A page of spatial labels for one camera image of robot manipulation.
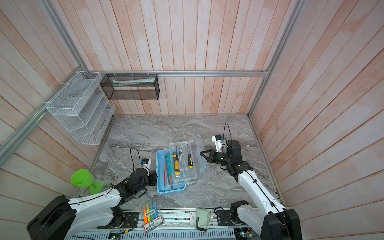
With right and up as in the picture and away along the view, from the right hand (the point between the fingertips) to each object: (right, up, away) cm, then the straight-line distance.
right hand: (201, 153), depth 78 cm
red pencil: (-20, -11, -1) cm, 23 cm away
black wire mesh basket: (-49, +44, +28) cm, 72 cm away
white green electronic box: (0, -31, -10) cm, 32 cm away
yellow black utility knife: (-15, -3, +7) cm, 17 cm away
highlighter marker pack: (-25, -32, -6) cm, 41 cm away
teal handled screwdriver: (-17, -8, +3) cm, 19 cm away
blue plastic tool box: (-11, -5, -1) cm, 12 cm away
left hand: (-25, -14, +8) cm, 29 cm away
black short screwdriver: (-6, -3, 0) cm, 7 cm away
